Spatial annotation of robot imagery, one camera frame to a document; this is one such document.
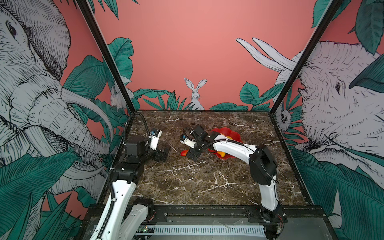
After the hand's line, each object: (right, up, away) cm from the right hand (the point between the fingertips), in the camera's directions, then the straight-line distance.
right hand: (189, 148), depth 88 cm
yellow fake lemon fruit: (+27, +5, +14) cm, 31 cm away
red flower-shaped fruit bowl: (+31, +7, +16) cm, 36 cm away
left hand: (-14, +6, -15) cm, 21 cm away
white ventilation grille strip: (+12, -37, -18) cm, 42 cm away
